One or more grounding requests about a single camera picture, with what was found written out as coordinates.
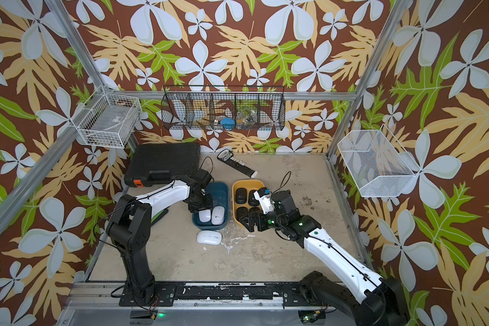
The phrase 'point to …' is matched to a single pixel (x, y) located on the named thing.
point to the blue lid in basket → (228, 123)
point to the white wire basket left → (109, 119)
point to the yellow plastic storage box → (249, 185)
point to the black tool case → (161, 163)
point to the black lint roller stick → (227, 156)
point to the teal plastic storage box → (219, 191)
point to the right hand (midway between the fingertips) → (247, 217)
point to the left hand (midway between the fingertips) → (209, 205)
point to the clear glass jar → (246, 119)
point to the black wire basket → (224, 107)
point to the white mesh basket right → (379, 165)
